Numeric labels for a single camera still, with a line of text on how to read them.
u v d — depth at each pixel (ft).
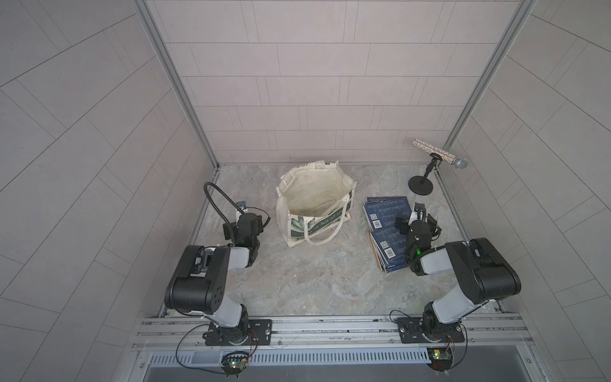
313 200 3.18
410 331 2.33
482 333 2.37
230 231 2.27
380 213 3.07
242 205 2.54
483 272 1.50
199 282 1.44
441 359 2.23
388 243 2.77
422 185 3.55
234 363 2.12
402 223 2.73
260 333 2.32
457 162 2.86
